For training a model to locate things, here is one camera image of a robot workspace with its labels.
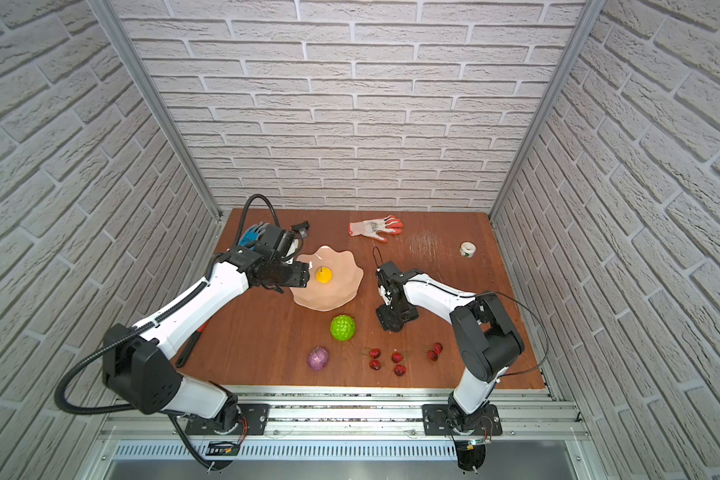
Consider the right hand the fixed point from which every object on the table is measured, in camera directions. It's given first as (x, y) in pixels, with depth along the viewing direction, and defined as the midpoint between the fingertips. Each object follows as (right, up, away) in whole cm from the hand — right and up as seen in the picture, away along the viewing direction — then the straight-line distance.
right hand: (394, 319), depth 89 cm
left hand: (-28, +15, -7) cm, 32 cm away
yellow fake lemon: (-23, +13, +8) cm, 27 cm away
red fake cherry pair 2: (+1, -12, -8) cm, 14 cm away
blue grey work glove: (-53, +27, +21) cm, 63 cm away
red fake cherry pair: (-7, -9, -5) cm, 12 cm away
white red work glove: (-5, +30, +25) cm, 39 cm away
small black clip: (-34, +29, +25) cm, 52 cm away
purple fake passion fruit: (-22, -8, -10) cm, 25 cm away
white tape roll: (+28, +21, +17) cm, 40 cm away
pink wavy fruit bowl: (-20, +11, +9) cm, 25 cm away
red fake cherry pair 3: (+11, -8, -4) cm, 14 cm away
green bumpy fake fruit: (-15, -1, -6) cm, 16 cm away
